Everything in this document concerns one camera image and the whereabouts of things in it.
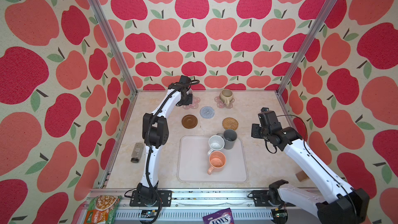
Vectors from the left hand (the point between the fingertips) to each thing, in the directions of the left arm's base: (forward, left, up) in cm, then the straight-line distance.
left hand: (190, 102), depth 99 cm
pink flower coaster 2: (+6, -23, -10) cm, 26 cm away
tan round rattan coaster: (-9, -26, -11) cm, 30 cm away
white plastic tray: (-34, -2, -13) cm, 36 cm away
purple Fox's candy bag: (-60, -16, -10) cm, 63 cm away
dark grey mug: (-22, -24, -5) cm, 33 cm away
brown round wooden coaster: (-7, +1, -12) cm, 14 cm away
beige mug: (+9, -25, -3) cm, 27 cm away
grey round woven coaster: (0, -12, -11) cm, 16 cm away
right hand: (-24, -38, +6) cm, 45 cm away
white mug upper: (-24, -16, -10) cm, 30 cm away
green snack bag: (-56, +40, -10) cm, 70 cm away
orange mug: (-34, -15, -11) cm, 39 cm away
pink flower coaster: (+9, -3, -12) cm, 15 cm away
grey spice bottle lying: (-30, +30, -8) cm, 43 cm away
